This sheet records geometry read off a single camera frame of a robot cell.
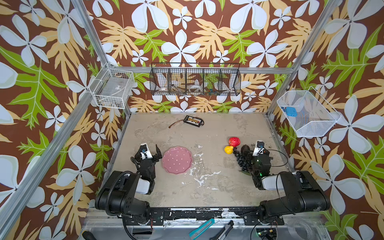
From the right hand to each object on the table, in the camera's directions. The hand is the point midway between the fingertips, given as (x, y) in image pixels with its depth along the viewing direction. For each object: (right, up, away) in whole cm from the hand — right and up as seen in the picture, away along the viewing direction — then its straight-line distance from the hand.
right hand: (253, 145), depth 90 cm
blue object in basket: (+21, +20, -4) cm, 29 cm away
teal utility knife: (-36, -39, -20) cm, 57 cm away
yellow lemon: (-14, -3, +5) cm, 15 cm away
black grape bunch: (-6, -9, 0) cm, 11 cm away
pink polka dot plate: (-47, -10, +4) cm, 48 cm away
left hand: (-64, 0, -2) cm, 64 cm away
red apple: (-10, +2, +7) cm, 12 cm away
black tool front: (-23, -39, -21) cm, 50 cm away
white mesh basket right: (+28, +16, -12) cm, 34 cm away
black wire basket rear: (-35, +44, +8) cm, 56 cm away
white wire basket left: (-85, +34, -3) cm, 91 cm away
